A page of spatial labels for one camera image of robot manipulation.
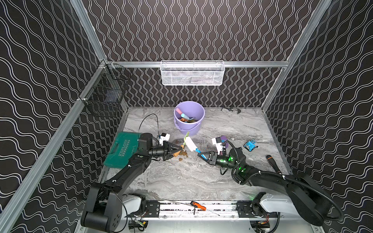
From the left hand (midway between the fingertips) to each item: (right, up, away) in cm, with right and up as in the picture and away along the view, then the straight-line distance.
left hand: (185, 151), depth 73 cm
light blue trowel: (-2, +19, +21) cm, 28 cm away
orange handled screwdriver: (+6, -28, +2) cm, 29 cm away
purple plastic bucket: (+4, +24, +29) cm, 38 cm away
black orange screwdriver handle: (+54, -11, +16) cm, 57 cm away
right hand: (+7, -2, +2) cm, 7 cm away
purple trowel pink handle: (-5, +24, +22) cm, 33 cm away
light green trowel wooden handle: (-1, +2, +5) cm, 5 cm away
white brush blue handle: (+3, +2, +6) cm, 7 cm away
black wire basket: (-52, +34, +20) cm, 65 cm away
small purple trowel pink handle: (+26, +4, +28) cm, 39 cm away
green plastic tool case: (-38, +1, +21) cm, 44 cm away
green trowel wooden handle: (-1, +17, +21) cm, 27 cm away
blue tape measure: (+42, 0, +20) cm, 46 cm away
